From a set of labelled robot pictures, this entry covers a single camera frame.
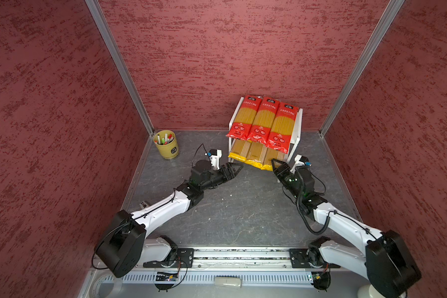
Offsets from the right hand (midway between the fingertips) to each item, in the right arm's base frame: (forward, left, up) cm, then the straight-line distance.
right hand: (270, 164), depth 82 cm
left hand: (-5, +14, +3) cm, 16 cm away
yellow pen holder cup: (+16, +52, -2) cm, 54 cm away
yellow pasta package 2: (+7, +6, -1) cm, 9 cm away
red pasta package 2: (+13, +12, +17) cm, 24 cm away
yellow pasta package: (+6, -1, 0) cm, 6 cm away
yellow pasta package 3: (+9, +13, 0) cm, 16 cm away
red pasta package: (+11, +4, +17) cm, 21 cm away
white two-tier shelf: (+2, -8, +16) cm, 18 cm away
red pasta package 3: (+5, -3, +17) cm, 17 cm away
